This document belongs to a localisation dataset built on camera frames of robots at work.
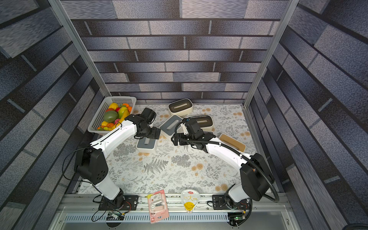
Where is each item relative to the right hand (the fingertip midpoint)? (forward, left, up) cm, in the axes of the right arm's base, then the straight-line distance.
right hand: (177, 137), depth 84 cm
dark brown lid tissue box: (+34, 0, -9) cm, 35 cm away
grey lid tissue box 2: (+14, +8, -11) cm, 19 cm away
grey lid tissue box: (-1, +21, -9) cm, 22 cm away
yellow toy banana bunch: (+15, +41, -4) cm, 44 cm away
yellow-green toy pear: (+25, +44, -5) cm, 51 cm away
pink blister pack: (-34, +8, -12) cm, 37 cm away
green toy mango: (+19, +50, -4) cm, 53 cm away
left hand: (+3, +15, -2) cm, 16 cm away
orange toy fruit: (+29, +39, -5) cm, 49 cm away
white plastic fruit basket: (+15, +59, -6) cm, 61 cm away
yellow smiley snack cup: (-31, -8, -5) cm, 32 cm away
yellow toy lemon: (+32, +53, -6) cm, 62 cm away
